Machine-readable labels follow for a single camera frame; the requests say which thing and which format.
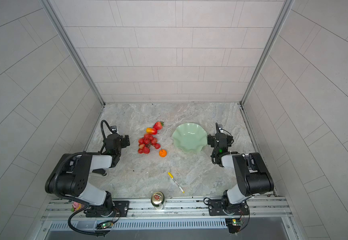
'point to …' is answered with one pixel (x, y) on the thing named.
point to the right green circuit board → (234, 224)
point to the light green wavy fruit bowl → (189, 137)
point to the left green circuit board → (104, 225)
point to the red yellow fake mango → (152, 131)
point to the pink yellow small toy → (76, 206)
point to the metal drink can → (157, 200)
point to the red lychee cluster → (145, 142)
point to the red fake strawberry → (158, 125)
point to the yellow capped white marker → (178, 185)
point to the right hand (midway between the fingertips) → (218, 133)
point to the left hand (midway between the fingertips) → (122, 132)
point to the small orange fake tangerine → (162, 153)
